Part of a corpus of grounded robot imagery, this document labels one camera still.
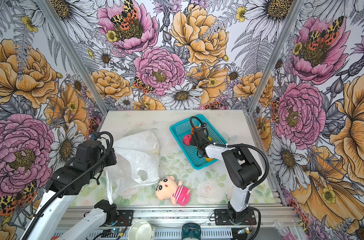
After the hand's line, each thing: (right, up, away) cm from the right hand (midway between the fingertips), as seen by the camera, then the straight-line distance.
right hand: (195, 140), depth 99 cm
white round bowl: (-27, -39, -28) cm, 55 cm away
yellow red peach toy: (+8, -11, -7) cm, 15 cm away
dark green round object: (-4, -35, -35) cm, 49 cm away
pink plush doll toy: (-15, -21, -23) cm, 35 cm away
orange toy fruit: (-3, +8, -28) cm, 29 cm away
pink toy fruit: (-6, +1, -1) cm, 6 cm away
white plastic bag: (-29, -8, -27) cm, 41 cm away
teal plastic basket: (-11, +5, +7) cm, 14 cm away
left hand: (-40, -5, -29) cm, 50 cm away
